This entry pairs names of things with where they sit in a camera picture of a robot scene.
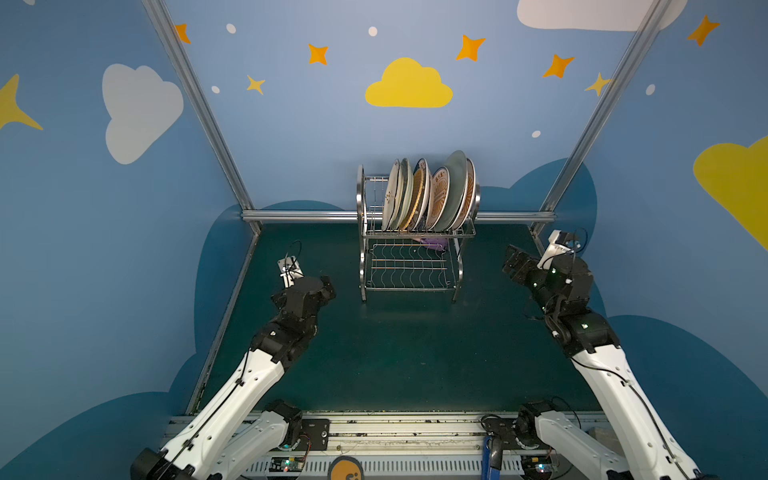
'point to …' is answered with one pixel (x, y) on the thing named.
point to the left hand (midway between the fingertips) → (313, 279)
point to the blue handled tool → (487, 471)
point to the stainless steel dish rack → (392, 259)
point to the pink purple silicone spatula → (441, 243)
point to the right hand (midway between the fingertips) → (526, 249)
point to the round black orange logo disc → (345, 468)
